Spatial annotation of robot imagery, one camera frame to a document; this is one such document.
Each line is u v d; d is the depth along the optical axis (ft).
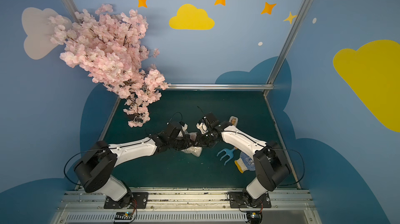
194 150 2.75
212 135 2.09
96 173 1.44
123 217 2.40
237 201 2.44
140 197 2.46
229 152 2.95
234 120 3.32
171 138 2.27
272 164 1.45
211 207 2.41
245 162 2.84
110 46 2.29
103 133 3.39
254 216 2.40
